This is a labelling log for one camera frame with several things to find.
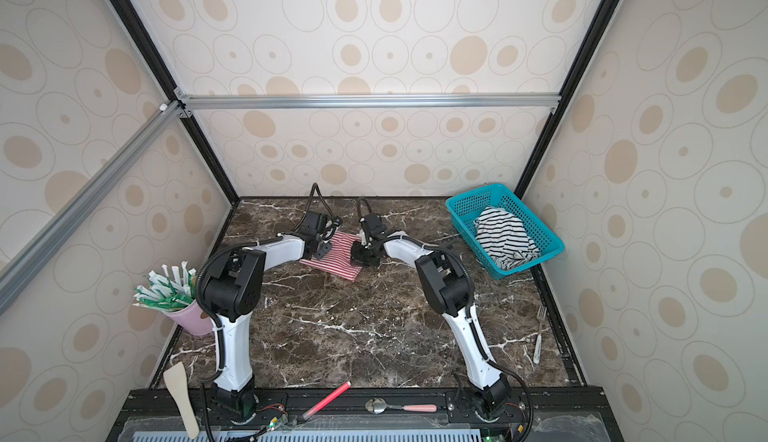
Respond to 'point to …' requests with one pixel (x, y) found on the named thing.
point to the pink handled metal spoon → (378, 406)
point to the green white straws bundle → (164, 293)
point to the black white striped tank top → (504, 238)
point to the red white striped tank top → (337, 262)
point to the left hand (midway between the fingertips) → (323, 232)
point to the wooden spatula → (176, 379)
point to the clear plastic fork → (540, 314)
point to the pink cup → (190, 318)
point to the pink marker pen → (325, 401)
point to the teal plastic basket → (465, 208)
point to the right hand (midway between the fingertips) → (350, 261)
